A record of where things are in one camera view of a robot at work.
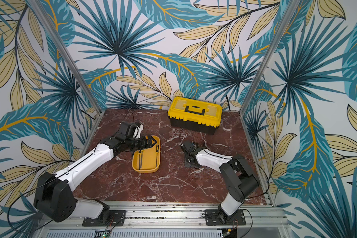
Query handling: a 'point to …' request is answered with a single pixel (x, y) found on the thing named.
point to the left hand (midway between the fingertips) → (150, 145)
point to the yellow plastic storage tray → (148, 160)
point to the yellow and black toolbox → (195, 115)
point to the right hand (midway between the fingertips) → (191, 162)
